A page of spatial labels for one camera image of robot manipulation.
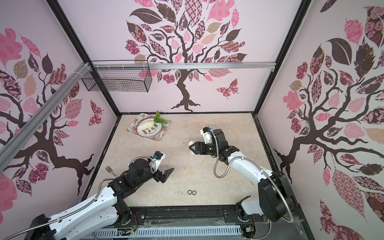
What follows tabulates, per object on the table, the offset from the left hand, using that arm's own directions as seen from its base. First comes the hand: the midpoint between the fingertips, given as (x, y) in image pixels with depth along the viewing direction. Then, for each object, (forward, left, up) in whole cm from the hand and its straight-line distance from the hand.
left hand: (167, 166), depth 78 cm
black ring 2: (-11, -14, -13) cm, 22 cm away
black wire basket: (+53, +26, +22) cm, 63 cm away
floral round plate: (+36, +20, -10) cm, 43 cm away
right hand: (+10, -15, +4) cm, 18 cm away
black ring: (-9, -11, -12) cm, 19 cm away
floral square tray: (+37, +33, -11) cm, 51 cm away
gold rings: (-10, -7, -12) cm, 17 cm away
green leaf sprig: (+44, +15, -9) cm, 48 cm away
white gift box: (+7, -14, +7) cm, 18 cm away
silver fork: (+3, +38, -12) cm, 40 cm away
